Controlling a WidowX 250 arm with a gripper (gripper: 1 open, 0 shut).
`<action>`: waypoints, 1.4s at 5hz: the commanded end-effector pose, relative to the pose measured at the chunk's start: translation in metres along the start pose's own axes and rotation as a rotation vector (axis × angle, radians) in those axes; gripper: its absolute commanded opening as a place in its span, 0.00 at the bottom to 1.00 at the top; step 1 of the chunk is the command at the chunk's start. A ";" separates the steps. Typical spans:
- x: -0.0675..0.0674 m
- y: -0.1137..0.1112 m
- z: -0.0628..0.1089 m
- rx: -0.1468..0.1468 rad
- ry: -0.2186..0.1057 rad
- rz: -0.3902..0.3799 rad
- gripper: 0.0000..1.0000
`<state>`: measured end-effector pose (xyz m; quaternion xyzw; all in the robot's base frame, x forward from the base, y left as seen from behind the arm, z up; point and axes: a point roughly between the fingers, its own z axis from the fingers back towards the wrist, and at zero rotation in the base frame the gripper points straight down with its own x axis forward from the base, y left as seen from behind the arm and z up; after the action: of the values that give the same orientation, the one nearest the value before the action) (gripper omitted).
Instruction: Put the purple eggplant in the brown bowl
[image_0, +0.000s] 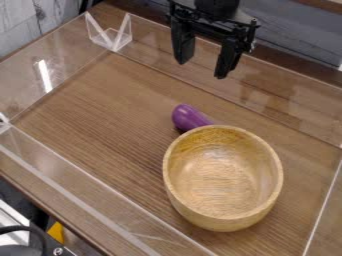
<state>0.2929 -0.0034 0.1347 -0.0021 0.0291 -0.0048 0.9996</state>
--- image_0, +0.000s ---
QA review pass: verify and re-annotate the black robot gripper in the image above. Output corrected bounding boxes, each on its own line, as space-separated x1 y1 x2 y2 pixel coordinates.
169 0 260 79

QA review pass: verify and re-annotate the purple toy eggplant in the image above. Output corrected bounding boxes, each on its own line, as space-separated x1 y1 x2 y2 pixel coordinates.
172 104 213 132

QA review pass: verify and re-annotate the brown wooden bowl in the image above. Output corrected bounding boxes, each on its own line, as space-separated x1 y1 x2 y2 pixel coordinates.
162 125 285 232

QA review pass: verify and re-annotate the yellow black device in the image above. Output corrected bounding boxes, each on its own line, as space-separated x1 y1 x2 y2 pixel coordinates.
27 223 77 256

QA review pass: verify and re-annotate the clear acrylic corner bracket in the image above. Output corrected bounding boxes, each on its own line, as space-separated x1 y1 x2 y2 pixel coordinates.
85 13 133 52

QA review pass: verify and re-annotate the clear acrylic tray wall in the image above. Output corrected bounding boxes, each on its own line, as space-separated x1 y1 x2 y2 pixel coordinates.
0 6 342 256

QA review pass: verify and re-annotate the black cable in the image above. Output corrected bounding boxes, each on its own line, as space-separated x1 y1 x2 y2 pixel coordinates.
0 225 49 256

